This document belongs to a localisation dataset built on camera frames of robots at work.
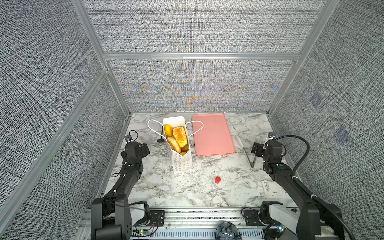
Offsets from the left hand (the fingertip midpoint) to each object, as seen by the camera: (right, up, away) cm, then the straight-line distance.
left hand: (136, 146), depth 88 cm
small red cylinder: (+47, -18, -4) cm, 51 cm away
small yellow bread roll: (+20, +10, -7) cm, 24 cm away
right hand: (+75, +2, -1) cm, 75 cm away
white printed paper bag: (+27, -8, -7) cm, 29 cm away
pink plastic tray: (+49, +4, +16) cm, 51 cm away
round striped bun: (+24, +3, -16) cm, 29 cm away
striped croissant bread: (+26, +8, -9) cm, 29 cm away
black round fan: (+50, -36, -19) cm, 64 cm away
